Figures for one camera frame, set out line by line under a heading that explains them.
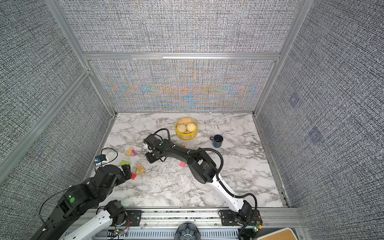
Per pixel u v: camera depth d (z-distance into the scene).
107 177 0.50
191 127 1.03
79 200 0.44
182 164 0.92
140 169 0.89
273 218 0.75
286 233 0.65
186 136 1.01
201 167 0.61
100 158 0.58
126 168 0.63
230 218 0.73
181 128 1.03
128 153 0.96
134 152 0.96
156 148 0.73
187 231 0.69
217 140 0.97
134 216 0.73
